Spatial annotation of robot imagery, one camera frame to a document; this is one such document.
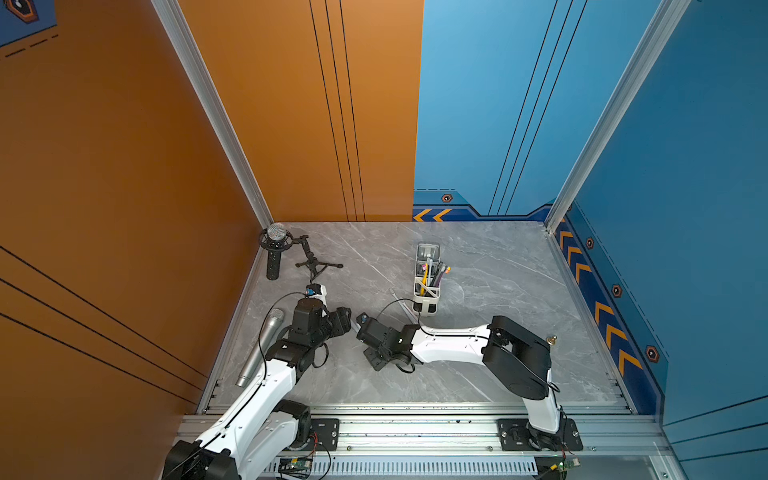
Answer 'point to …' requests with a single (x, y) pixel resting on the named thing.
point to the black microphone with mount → (275, 239)
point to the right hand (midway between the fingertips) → (373, 351)
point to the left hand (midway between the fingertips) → (343, 308)
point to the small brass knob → (552, 339)
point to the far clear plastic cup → (428, 249)
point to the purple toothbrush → (440, 279)
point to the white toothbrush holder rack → (427, 287)
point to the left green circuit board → (297, 462)
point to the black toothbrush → (435, 273)
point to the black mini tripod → (315, 267)
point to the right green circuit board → (564, 465)
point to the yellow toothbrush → (425, 270)
